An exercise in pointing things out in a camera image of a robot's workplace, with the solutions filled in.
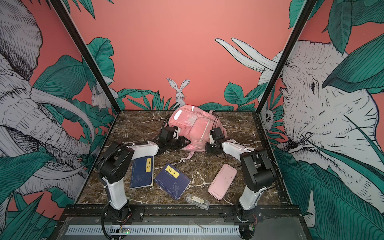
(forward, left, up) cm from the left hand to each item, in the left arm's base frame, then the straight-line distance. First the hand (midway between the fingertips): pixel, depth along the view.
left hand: (191, 140), depth 92 cm
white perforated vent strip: (-44, +18, -9) cm, 49 cm away
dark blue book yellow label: (-22, +11, -8) cm, 26 cm away
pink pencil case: (-24, -17, -7) cm, 30 cm away
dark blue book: (-17, +29, -7) cm, 34 cm away
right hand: (-3, -9, -5) cm, 11 cm away
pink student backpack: (+17, -3, -5) cm, 18 cm away
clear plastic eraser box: (-33, -2, -9) cm, 34 cm away
